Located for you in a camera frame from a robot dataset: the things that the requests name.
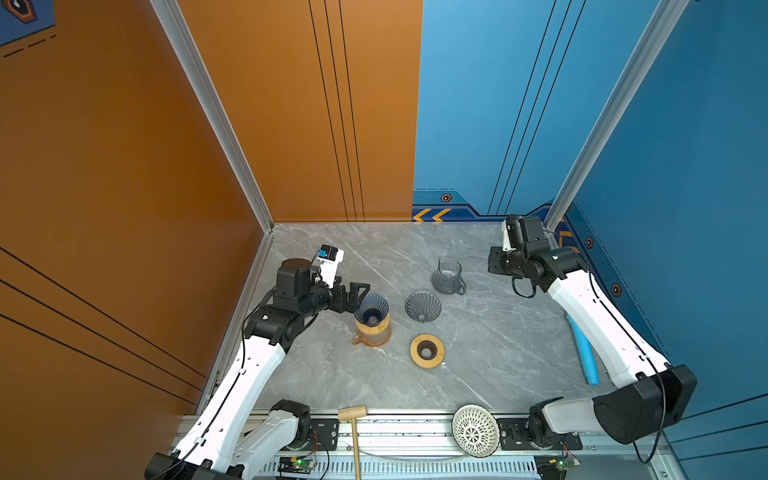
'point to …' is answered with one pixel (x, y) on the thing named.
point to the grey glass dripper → (423, 306)
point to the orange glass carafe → (373, 339)
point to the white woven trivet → (476, 430)
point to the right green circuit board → (564, 464)
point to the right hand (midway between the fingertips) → (494, 258)
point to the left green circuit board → (297, 464)
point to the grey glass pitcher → (447, 277)
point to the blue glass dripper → (372, 310)
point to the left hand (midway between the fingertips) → (354, 280)
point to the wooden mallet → (354, 412)
